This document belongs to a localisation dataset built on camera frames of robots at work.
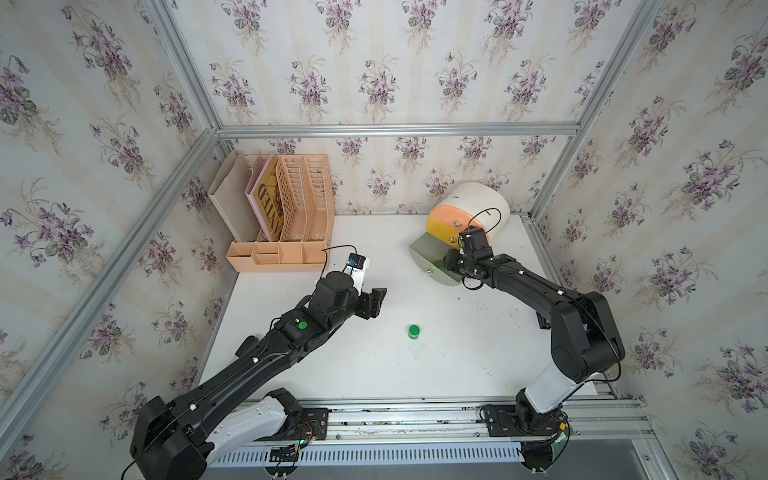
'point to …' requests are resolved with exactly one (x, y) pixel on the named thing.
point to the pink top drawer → (456, 218)
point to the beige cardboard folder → (232, 197)
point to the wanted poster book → (264, 197)
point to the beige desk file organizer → (306, 220)
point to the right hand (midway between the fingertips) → (451, 260)
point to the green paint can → (414, 331)
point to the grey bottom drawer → (426, 251)
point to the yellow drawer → (443, 231)
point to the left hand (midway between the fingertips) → (379, 289)
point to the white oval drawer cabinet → (467, 204)
